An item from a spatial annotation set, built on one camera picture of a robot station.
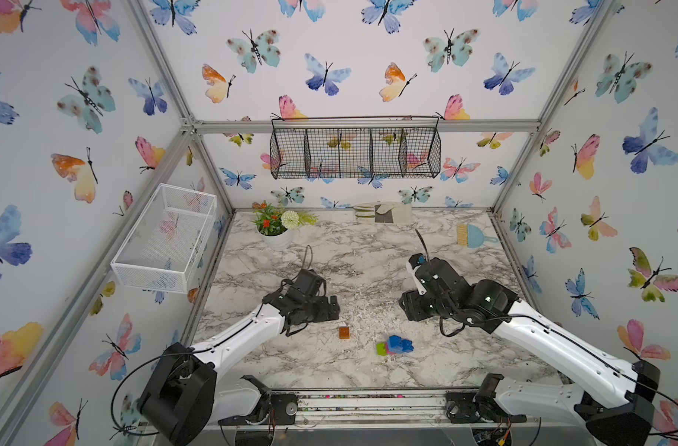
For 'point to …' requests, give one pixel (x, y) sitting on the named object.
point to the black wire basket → (354, 147)
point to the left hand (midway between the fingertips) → (330, 309)
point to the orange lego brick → (344, 333)
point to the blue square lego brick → (407, 346)
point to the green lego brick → (381, 348)
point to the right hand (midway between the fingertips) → (410, 298)
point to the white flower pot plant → (275, 224)
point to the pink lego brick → (387, 349)
